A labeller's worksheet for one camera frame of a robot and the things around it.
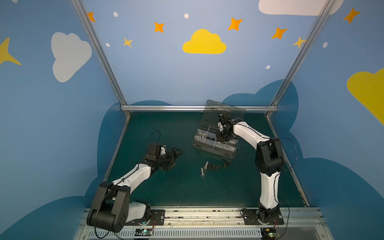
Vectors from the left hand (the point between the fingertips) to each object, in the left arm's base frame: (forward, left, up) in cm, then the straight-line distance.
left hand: (183, 156), depth 86 cm
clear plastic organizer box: (+17, -14, -6) cm, 23 cm away
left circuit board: (-36, +17, -9) cm, 41 cm away
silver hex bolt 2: (-2, -14, -9) cm, 16 cm away
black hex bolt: (-1, -18, -9) cm, 20 cm away
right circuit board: (-35, -44, -9) cm, 57 cm away
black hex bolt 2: (+1, -27, -9) cm, 28 cm away
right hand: (+17, -25, -3) cm, 30 cm away
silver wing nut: (+21, -11, -7) cm, 25 cm away
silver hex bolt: (-7, -12, -9) cm, 16 cm away
